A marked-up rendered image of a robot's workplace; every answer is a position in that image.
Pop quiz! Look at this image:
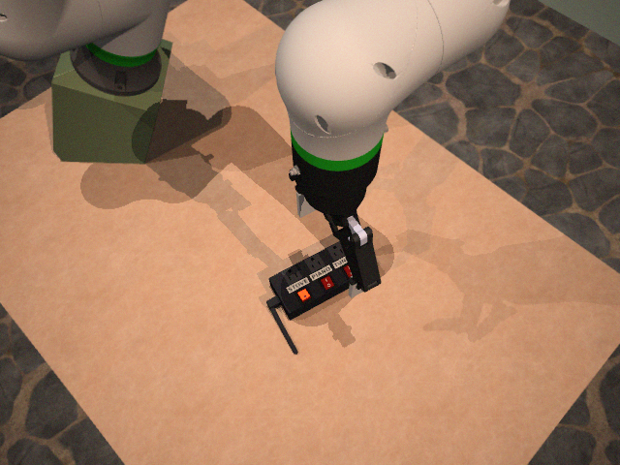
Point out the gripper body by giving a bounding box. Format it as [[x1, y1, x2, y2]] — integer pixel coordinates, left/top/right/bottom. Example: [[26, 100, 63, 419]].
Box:
[[302, 185, 366, 228]]

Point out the black power strip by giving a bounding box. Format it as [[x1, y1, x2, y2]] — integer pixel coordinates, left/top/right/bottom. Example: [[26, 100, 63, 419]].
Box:
[[266, 241, 353, 355]]

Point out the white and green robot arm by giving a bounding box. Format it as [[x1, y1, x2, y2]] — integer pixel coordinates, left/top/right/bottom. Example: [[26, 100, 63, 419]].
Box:
[[0, 0, 511, 199]]

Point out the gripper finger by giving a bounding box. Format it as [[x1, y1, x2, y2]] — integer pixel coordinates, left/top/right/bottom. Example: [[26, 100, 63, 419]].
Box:
[[324, 214, 382, 298], [289, 174, 316, 218]]

